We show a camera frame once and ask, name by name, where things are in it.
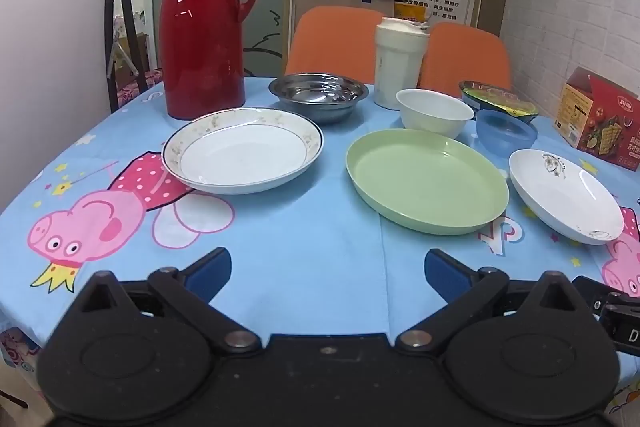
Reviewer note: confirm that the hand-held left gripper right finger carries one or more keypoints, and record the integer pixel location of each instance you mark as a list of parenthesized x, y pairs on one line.
[(445, 272)]

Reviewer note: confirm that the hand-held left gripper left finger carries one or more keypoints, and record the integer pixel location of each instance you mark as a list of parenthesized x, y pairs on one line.
[(210, 267)]

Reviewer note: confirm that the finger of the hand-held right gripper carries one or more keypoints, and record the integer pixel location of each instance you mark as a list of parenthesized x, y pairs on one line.
[(595, 289)]

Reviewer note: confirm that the white plate with flower print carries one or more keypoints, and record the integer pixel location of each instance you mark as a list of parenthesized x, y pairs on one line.
[(565, 202)]

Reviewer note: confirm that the white ceramic bowl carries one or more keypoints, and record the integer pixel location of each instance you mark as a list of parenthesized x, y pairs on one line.
[(430, 117)]

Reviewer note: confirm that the stainless steel bowl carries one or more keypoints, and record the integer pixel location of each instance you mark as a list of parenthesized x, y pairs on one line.
[(320, 104)]

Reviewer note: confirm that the green plastic plate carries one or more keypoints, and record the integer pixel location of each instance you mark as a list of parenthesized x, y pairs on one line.
[(425, 182)]

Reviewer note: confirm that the blue cartoon tablecloth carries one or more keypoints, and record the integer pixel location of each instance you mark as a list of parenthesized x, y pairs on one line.
[(310, 217)]

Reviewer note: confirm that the floral rim white plate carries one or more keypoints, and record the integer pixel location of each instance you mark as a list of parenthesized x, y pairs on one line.
[(240, 157)]

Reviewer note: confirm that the blue plastic bowl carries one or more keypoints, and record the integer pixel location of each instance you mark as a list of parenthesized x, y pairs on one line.
[(505, 134)]

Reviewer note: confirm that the red cracker box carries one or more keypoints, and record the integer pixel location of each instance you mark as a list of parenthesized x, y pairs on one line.
[(595, 122)]

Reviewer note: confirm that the green instant noodle bowl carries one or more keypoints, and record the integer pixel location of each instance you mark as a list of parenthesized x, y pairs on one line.
[(500, 99)]

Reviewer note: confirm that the pink wrapped box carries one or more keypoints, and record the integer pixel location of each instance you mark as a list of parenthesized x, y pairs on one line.
[(135, 89)]

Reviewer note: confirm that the white tumbler cup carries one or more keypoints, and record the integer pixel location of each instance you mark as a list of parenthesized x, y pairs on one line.
[(397, 67)]

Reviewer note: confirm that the orange chair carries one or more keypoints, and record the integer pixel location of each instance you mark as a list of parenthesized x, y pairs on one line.
[(335, 47), (465, 57)]

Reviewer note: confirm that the small cardboard box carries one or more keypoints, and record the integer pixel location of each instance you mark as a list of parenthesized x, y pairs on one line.
[(131, 57)]

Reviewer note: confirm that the red thermos jug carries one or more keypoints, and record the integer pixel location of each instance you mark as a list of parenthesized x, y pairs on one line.
[(200, 32)]

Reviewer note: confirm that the yellow snack bag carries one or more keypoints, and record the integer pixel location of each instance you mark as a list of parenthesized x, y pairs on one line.
[(406, 11)]

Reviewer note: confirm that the black metal frame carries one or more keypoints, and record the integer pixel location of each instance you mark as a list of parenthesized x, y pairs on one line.
[(116, 7)]

